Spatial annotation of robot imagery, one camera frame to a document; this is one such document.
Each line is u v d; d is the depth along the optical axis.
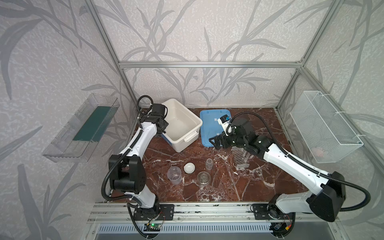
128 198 0.50
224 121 0.65
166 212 0.74
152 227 0.71
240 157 0.91
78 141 0.63
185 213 0.75
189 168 0.88
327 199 0.38
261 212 0.73
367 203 0.41
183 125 1.08
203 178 0.79
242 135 0.57
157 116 0.63
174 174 0.84
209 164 0.86
